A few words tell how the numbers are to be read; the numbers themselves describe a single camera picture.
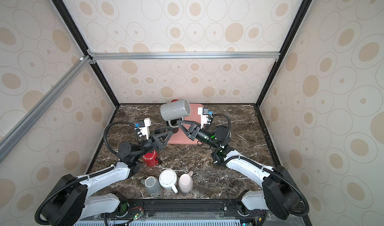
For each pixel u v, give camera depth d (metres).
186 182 0.73
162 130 0.68
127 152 0.56
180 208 0.75
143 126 0.61
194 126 0.61
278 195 0.41
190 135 0.60
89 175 0.47
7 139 0.51
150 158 0.83
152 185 0.72
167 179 0.76
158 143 0.61
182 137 0.62
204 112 0.61
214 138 0.58
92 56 0.90
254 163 0.49
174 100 1.13
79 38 0.82
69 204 0.41
